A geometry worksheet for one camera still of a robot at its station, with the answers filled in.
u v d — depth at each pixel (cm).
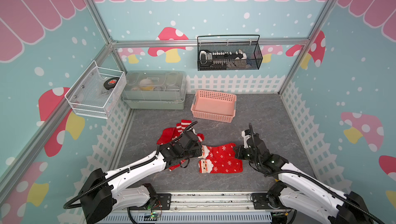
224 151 85
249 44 90
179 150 59
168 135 97
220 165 85
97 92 76
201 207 74
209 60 87
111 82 79
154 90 102
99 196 39
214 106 113
